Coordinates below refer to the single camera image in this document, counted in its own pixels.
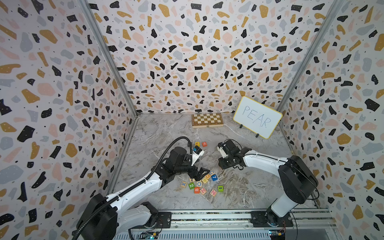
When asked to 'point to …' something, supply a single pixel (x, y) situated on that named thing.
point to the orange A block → (204, 144)
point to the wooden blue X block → (183, 184)
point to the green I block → (220, 188)
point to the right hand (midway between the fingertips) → (221, 163)
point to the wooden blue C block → (212, 172)
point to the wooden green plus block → (204, 180)
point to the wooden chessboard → (207, 120)
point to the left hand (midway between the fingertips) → (205, 165)
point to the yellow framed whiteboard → (257, 117)
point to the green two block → (191, 185)
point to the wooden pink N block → (213, 192)
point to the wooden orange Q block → (208, 176)
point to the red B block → (197, 190)
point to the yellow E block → (198, 144)
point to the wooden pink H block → (203, 191)
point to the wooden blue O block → (199, 183)
